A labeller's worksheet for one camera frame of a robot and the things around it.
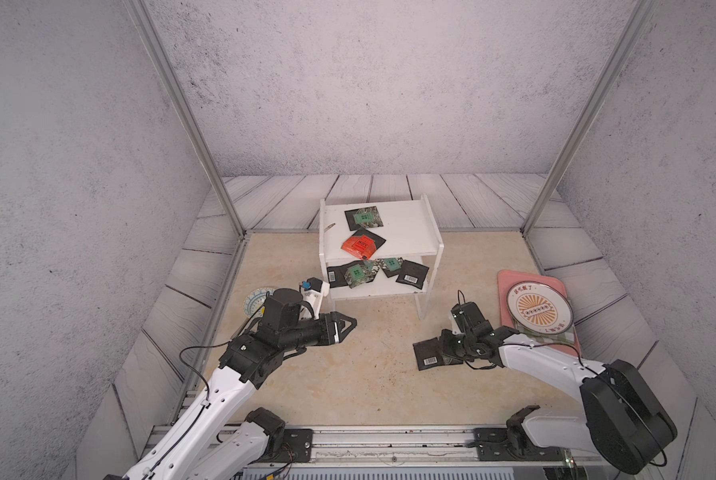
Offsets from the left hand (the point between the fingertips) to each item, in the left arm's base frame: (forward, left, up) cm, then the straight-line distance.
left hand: (354, 325), depth 69 cm
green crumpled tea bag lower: (+20, -2, -6) cm, 21 cm away
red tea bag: (+16, -2, +10) cm, 19 cm away
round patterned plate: (+16, -58, -21) cm, 64 cm away
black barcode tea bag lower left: (+20, +6, -7) cm, 22 cm away
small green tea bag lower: (+23, -11, -7) cm, 26 cm away
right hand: (+4, -23, -20) cm, 31 cm away
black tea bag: (-1, -21, -13) cm, 25 cm away
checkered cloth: (+7, -63, -22) cm, 67 cm away
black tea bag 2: (+19, -5, +10) cm, 22 cm away
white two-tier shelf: (+21, -14, +10) cm, 27 cm away
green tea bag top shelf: (+26, -3, +10) cm, 28 cm away
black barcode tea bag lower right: (+19, -16, -6) cm, 26 cm away
